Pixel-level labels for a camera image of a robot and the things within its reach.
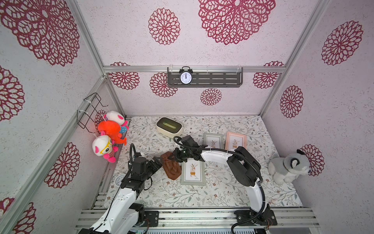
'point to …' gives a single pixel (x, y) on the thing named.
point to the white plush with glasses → (102, 145)
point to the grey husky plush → (285, 170)
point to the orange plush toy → (112, 129)
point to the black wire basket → (87, 109)
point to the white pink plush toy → (119, 118)
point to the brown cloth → (173, 169)
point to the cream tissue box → (169, 127)
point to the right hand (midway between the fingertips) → (167, 157)
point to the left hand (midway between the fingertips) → (159, 162)
